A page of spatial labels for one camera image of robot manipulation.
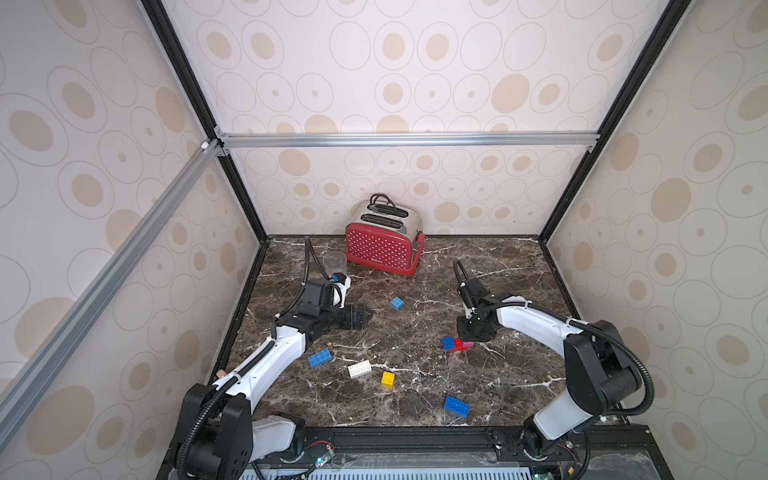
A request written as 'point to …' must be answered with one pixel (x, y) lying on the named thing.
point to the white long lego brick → (359, 369)
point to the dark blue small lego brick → (448, 343)
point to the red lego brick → (458, 345)
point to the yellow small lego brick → (388, 380)
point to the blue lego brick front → (457, 406)
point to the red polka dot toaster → (386, 235)
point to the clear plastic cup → (335, 261)
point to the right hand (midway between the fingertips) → (475, 335)
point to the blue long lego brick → (320, 358)
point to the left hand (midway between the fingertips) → (367, 310)
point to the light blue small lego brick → (397, 303)
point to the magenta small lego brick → (468, 344)
